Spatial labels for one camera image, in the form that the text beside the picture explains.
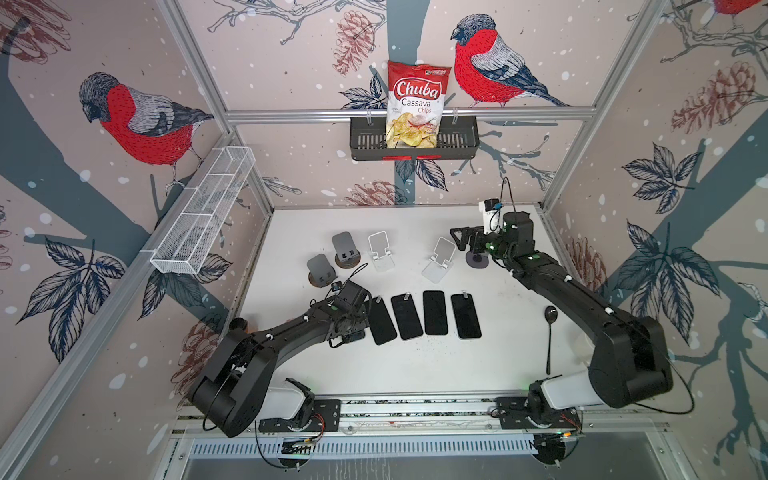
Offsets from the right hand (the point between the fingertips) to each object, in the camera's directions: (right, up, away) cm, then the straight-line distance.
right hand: (462, 227), depth 86 cm
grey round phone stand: (+10, -12, +18) cm, 24 cm away
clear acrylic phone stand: (-5, -13, +12) cm, 18 cm away
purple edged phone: (-16, -27, +5) cm, 32 cm away
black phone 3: (-7, -28, +9) cm, 30 cm away
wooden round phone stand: (-36, -12, +15) cm, 41 cm away
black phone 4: (+2, -28, +5) cm, 28 cm away
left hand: (-30, -27, +4) cm, 41 cm away
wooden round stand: (-45, -15, +13) cm, 49 cm away
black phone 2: (-24, -30, +4) cm, 39 cm away
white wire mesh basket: (-72, -5, -15) cm, 73 cm away
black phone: (-30, -31, 0) cm, 44 cm away
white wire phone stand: (-24, -11, +15) cm, 30 cm away
